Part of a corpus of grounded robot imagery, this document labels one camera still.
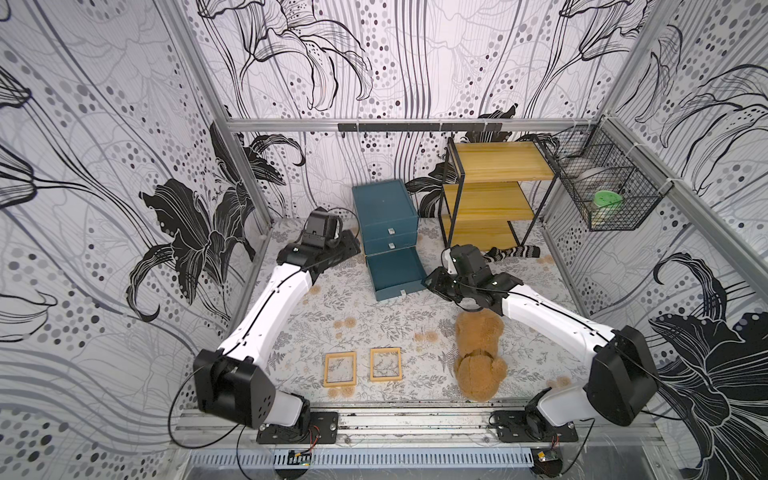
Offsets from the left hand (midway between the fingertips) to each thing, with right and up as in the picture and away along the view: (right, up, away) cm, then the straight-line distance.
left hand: (357, 249), depth 81 cm
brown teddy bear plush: (+31, -30, -7) cm, 44 cm away
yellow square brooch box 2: (+8, -33, +3) cm, 34 cm away
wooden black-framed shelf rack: (+42, +15, +20) cm, 49 cm away
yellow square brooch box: (-5, -34, +2) cm, 34 cm away
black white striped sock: (+48, -2, +26) cm, 54 cm away
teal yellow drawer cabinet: (+8, +9, +13) cm, 18 cm away
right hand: (+19, -9, +2) cm, 21 cm away
